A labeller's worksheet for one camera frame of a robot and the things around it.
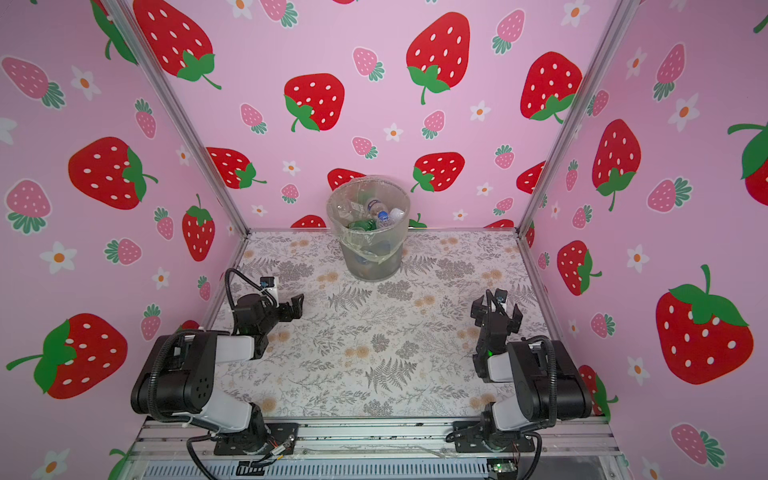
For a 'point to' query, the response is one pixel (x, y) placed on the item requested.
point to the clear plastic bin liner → (370, 214)
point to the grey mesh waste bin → (361, 267)
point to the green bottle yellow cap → (366, 224)
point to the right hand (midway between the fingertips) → (500, 300)
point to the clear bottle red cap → (396, 214)
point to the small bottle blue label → (385, 220)
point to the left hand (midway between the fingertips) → (288, 294)
